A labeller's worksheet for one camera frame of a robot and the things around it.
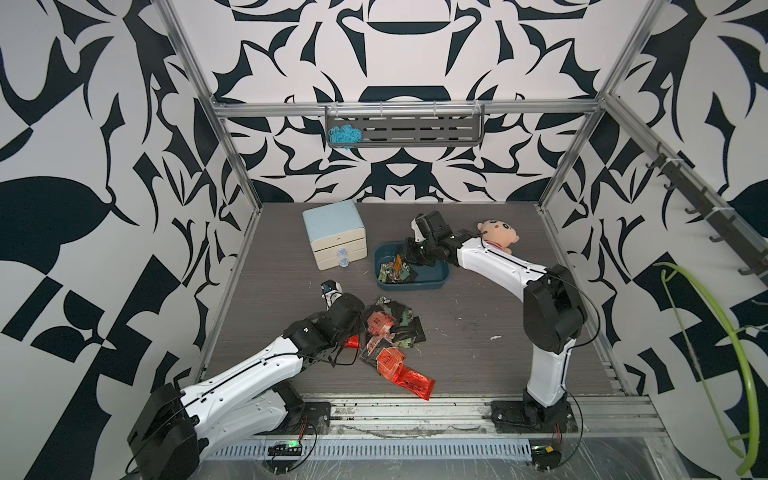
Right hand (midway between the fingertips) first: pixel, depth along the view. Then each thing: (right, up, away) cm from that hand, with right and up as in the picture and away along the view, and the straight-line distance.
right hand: (397, 250), depth 91 cm
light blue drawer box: (-18, +5, +2) cm, 19 cm away
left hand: (-11, -15, -9) cm, 21 cm away
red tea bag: (+4, -34, -12) cm, 36 cm away
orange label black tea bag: (0, -5, +1) cm, 5 cm away
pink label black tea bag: (-5, -21, -4) cm, 22 cm away
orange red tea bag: (-2, -30, -9) cm, 31 cm away
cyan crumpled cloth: (-15, +35, 0) cm, 38 cm away
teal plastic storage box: (+10, -8, +5) cm, 14 cm away
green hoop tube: (+57, -33, -41) cm, 78 cm away
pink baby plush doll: (+34, +5, +11) cm, 36 cm away
